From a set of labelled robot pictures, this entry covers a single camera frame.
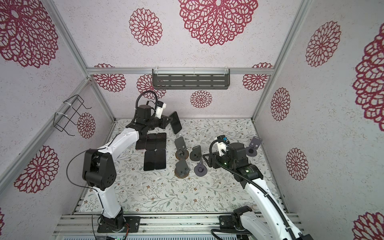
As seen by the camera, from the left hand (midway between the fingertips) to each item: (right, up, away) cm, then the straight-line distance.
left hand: (170, 120), depth 89 cm
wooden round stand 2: (+6, -20, +6) cm, 22 cm away
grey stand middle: (+15, -21, +5) cm, 27 cm away
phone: (-8, -25, +8) cm, 27 cm away
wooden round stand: (+7, -29, -2) cm, 30 cm away
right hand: (+21, -18, -15) cm, 31 cm away
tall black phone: (-15, -26, +8) cm, 31 cm away
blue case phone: (-10, -14, +18) cm, 25 cm away
